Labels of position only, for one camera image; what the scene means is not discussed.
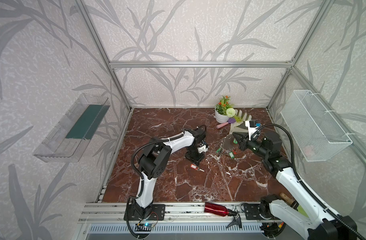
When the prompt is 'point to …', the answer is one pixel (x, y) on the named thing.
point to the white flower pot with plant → (224, 110)
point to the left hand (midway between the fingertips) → (200, 160)
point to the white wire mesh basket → (318, 136)
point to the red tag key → (195, 167)
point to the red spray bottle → (218, 209)
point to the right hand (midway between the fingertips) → (234, 129)
